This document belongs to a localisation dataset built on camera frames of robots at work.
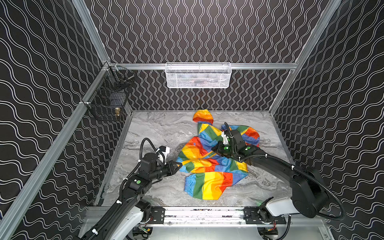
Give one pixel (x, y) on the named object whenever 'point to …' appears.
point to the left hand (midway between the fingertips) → (185, 166)
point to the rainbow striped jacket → (209, 174)
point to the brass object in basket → (117, 111)
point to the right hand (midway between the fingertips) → (211, 149)
